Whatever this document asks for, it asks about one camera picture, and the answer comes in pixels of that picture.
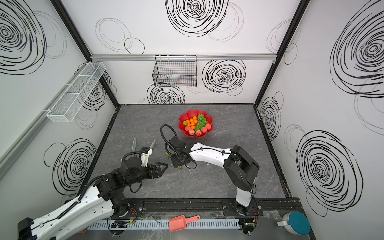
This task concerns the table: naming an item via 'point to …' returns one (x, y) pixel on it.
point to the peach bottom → (198, 133)
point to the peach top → (191, 132)
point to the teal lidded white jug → (295, 222)
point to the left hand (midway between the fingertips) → (164, 167)
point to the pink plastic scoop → (179, 222)
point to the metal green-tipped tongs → (134, 144)
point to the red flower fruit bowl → (196, 123)
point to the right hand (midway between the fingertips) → (174, 163)
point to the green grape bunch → (201, 122)
